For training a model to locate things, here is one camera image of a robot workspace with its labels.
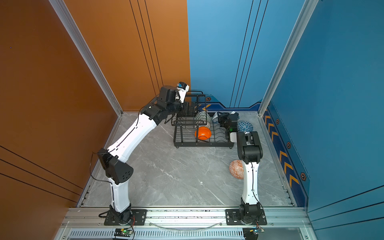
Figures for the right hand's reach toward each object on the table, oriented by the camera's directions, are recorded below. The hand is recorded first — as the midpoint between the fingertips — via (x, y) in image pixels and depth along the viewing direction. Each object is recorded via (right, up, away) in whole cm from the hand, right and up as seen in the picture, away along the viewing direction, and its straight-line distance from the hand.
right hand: (215, 111), depth 105 cm
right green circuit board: (+13, -61, -35) cm, 72 cm away
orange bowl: (-8, -15, -4) cm, 18 cm away
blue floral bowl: (-1, -5, 0) cm, 5 cm away
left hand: (-16, +3, -27) cm, 32 cm away
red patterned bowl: (+10, -36, -16) cm, 41 cm away
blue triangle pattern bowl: (+22, -11, +4) cm, 25 cm away
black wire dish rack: (-17, -12, +3) cm, 21 cm away
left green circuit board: (-48, -61, -34) cm, 85 cm away
